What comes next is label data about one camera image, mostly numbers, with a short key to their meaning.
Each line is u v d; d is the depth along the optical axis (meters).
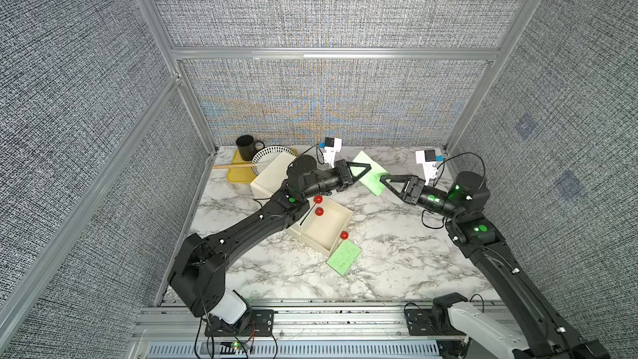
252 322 0.73
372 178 0.65
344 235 0.88
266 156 1.14
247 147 1.13
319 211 0.85
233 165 1.07
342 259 0.84
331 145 0.66
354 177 0.64
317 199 0.80
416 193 0.57
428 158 0.60
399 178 0.59
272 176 0.76
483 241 0.50
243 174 1.09
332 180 0.62
